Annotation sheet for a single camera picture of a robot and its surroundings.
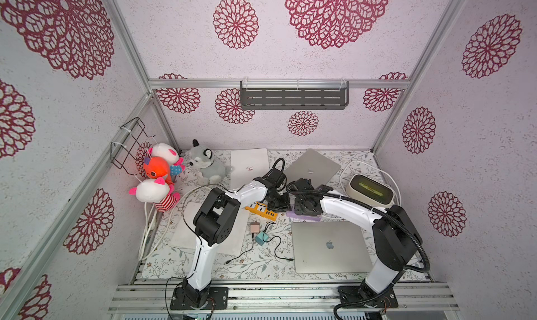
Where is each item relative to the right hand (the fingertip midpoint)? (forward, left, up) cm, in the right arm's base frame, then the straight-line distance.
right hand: (299, 207), depth 90 cm
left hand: (+1, +4, -4) cm, 6 cm away
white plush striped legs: (-3, +56, +15) cm, 58 cm away
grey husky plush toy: (+16, +41, +4) cm, 44 cm away
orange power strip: (0, +17, -4) cm, 17 cm away
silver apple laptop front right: (-15, -12, -6) cm, 20 cm away
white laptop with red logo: (+28, +26, -5) cm, 39 cm away
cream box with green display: (+10, -34, -3) cm, 35 cm away
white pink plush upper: (+20, +62, +14) cm, 67 cm away
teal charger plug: (-13, +16, -3) cm, 21 cm away
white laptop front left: (-15, +26, -5) cm, 30 cm away
